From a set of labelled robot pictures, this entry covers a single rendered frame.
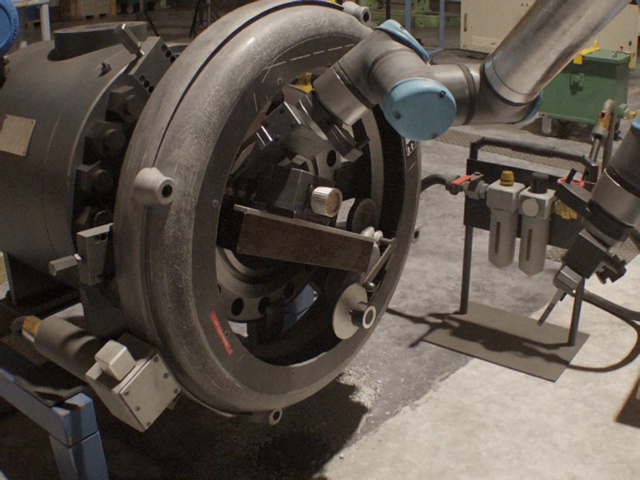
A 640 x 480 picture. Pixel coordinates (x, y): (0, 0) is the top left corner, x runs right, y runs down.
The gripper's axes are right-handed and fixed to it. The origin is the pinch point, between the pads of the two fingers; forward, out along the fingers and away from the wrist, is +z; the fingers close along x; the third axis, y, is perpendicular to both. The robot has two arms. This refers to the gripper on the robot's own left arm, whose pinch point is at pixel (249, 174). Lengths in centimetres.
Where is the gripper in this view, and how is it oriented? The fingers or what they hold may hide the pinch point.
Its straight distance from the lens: 117.7
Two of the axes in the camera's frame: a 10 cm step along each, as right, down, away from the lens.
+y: -5.4, -7.9, 2.9
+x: -3.8, -0.8, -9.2
